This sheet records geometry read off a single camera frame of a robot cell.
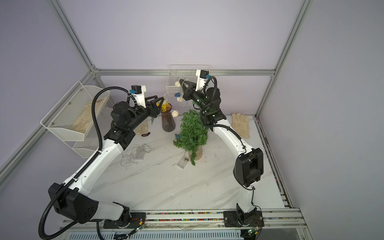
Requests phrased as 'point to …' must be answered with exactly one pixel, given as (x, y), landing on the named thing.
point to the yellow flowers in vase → (168, 122)
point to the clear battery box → (183, 162)
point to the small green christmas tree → (193, 134)
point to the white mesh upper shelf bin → (73, 116)
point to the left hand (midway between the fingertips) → (159, 99)
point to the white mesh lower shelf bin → (86, 148)
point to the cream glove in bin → (86, 116)
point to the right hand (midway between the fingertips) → (181, 83)
